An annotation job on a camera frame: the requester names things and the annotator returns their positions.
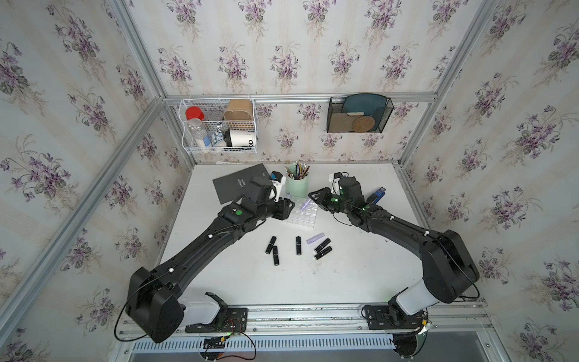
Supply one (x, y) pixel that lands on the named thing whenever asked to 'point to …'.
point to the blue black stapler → (377, 196)
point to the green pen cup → (297, 182)
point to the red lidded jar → (194, 112)
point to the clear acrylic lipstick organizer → (307, 216)
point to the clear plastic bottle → (198, 133)
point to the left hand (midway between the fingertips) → (295, 206)
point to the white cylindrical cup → (243, 137)
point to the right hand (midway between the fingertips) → (310, 196)
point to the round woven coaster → (363, 124)
